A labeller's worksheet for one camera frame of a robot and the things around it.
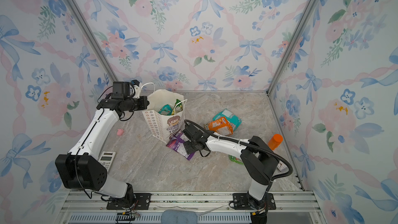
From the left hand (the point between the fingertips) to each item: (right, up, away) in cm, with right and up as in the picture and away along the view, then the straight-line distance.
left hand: (149, 101), depth 83 cm
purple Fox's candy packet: (+13, -24, +8) cm, 29 cm away
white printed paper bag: (+7, -14, -1) cm, 15 cm away
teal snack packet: (+49, -12, +18) cm, 53 cm away
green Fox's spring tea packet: (+15, -3, +5) cm, 16 cm away
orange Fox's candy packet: (+40, -15, +15) cm, 46 cm away
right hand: (+22, -24, +6) cm, 34 cm away
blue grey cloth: (+18, -51, -15) cm, 56 cm away
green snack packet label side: (+47, -33, +4) cm, 58 cm away
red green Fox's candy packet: (+5, -5, +14) cm, 16 cm away
